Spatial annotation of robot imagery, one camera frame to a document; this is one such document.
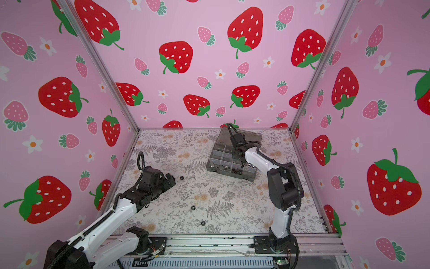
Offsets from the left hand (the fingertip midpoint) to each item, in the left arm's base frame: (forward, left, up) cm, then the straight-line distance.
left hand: (170, 181), depth 85 cm
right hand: (+17, -36, 0) cm, 40 cm away
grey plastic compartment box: (+18, -26, -5) cm, 32 cm away
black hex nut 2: (-11, -12, -10) cm, 19 cm away
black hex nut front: (-18, -18, -9) cm, 27 cm away
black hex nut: (+6, -3, -8) cm, 11 cm away
